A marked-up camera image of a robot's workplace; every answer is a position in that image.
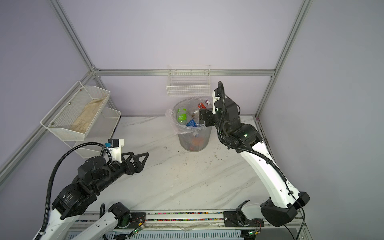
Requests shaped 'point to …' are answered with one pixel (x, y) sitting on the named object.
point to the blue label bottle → (191, 123)
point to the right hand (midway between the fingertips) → (208, 107)
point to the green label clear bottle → (182, 115)
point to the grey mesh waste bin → (193, 136)
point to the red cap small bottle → (201, 106)
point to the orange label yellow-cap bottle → (197, 142)
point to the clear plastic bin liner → (191, 105)
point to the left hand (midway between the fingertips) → (140, 155)
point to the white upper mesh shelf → (74, 115)
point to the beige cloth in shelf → (83, 121)
